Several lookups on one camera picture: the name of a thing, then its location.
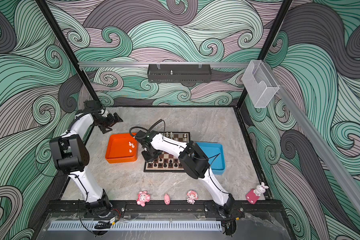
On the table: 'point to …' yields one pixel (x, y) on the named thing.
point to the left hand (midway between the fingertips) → (117, 122)
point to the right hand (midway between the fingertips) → (150, 159)
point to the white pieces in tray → (132, 146)
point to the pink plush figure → (142, 197)
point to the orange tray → (121, 148)
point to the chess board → (164, 155)
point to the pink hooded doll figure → (192, 195)
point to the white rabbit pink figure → (253, 195)
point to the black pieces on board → (160, 163)
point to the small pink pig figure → (167, 199)
